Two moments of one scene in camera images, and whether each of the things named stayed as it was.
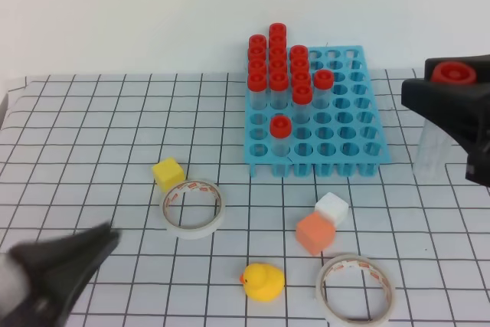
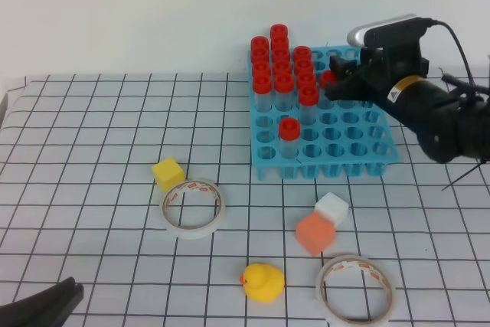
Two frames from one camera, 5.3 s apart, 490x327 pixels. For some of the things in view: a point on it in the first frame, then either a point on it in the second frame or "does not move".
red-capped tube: (280, 130) to (289, 132)
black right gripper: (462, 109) to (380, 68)
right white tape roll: (359, 257) does not move
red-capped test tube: (436, 148) to (326, 76)
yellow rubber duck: (262, 282) does not move
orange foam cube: (315, 233) does not move
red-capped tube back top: (277, 33) does not move
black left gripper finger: (39, 257) to (36, 301)
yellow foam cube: (168, 173) does not move
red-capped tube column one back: (257, 44) does not move
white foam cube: (332, 208) does not move
